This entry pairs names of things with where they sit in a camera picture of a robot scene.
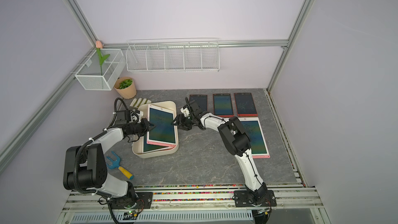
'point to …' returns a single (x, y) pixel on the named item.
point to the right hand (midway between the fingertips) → (172, 124)
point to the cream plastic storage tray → (137, 142)
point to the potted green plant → (124, 86)
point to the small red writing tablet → (245, 106)
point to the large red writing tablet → (223, 106)
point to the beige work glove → (137, 102)
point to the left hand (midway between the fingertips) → (156, 125)
